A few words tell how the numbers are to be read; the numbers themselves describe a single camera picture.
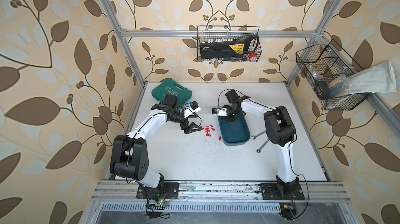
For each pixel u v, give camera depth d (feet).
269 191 2.36
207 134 3.07
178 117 2.38
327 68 2.64
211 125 3.21
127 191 2.48
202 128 3.21
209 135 3.07
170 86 3.68
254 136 3.00
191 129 2.42
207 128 3.15
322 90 2.18
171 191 2.43
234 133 3.03
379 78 1.86
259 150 2.84
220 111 2.92
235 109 2.58
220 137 2.99
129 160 1.44
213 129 3.16
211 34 2.99
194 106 2.37
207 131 3.14
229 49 2.76
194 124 2.42
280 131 1.85
